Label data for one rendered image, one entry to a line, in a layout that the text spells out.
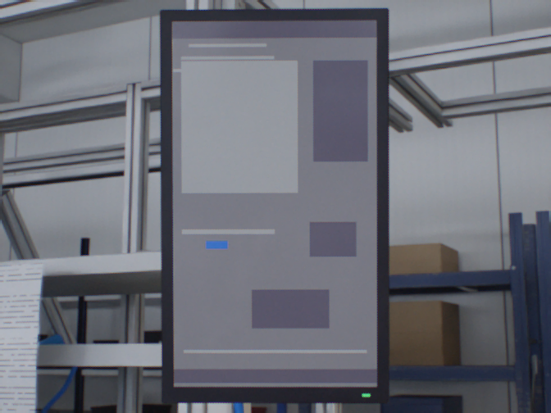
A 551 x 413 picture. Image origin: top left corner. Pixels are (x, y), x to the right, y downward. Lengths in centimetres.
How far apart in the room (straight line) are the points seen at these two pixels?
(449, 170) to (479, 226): 36
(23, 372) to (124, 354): 18
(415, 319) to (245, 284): 322
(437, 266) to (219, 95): 327
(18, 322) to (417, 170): 356
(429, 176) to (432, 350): 109
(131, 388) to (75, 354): 51
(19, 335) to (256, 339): 60
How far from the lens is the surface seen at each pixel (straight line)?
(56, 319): 279
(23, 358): 158
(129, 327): 214
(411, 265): 433
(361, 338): 111
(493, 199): 475
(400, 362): 431
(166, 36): 112
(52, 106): 241
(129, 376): 214
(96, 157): 293
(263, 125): 110
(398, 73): 204
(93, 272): 163
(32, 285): 158
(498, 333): 468
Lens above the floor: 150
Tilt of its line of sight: 10 degrees up
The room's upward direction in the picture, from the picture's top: straight up
